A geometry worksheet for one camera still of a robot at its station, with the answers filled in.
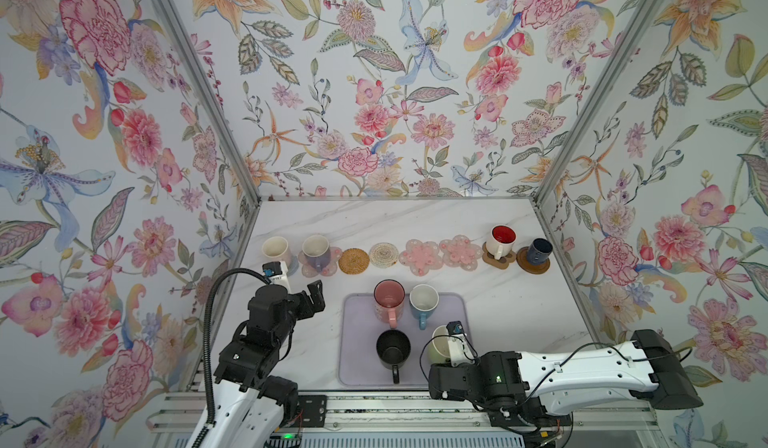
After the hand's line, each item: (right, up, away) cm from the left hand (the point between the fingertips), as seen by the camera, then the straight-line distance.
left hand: (312, 287), depth 75 cm
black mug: (+20, -18, +7) cm, 28 cm away
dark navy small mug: (+68, +7, +22) cm, 71 cm away
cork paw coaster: (+58, +3, +28) cm, 65 cm away
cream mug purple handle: (-4, +7, +26) cm, 27 cm away
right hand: (+32, -21, -1) cm, 38 cm away
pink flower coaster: (+31, +5, +30) cm, 43 cm away
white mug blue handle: (+30, -7, +16) cm, 34 cm away
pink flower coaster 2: (+45, +6, +31) cm, 55 cm away
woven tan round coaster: (+7, +3, +29) cm, 30 cm away
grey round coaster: (-13, +2, +26) cm, 29 cm away
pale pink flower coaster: (0, +1, +26) cm, 26 cm away
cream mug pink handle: (-17, +8, +22) cm, 29 cm away
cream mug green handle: (+31, -15, -2) cm, 35 cm away
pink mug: (+19, -5, +13) cm, 24 cm away
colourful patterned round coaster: (+18, +5, +29) cm, 34 cm away
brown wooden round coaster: (+65, +4, +29) cm, 72 cm away
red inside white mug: (+58, +11, +28) cm, 66 cm away
